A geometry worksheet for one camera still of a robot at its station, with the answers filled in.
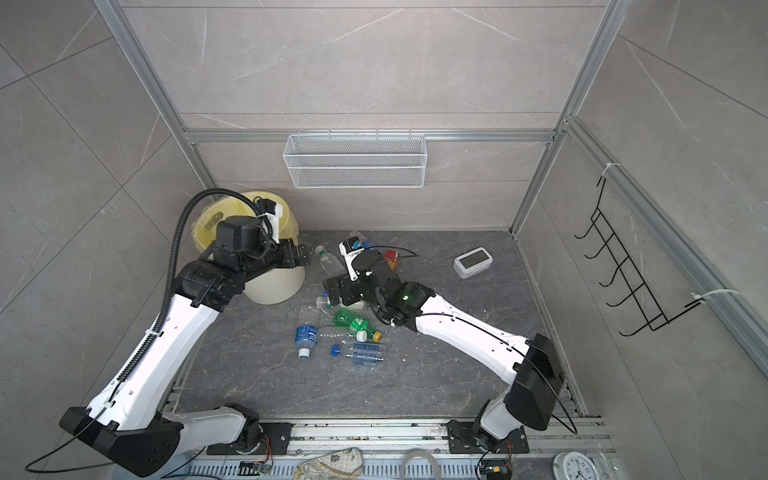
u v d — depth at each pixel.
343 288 0.62
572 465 0.67
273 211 0.60
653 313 0.61
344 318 0.90
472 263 1.05
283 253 0.60
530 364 0.41
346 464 0.67
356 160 1.00
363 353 0.82
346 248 0.64
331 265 1.04
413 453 0.69
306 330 0.86
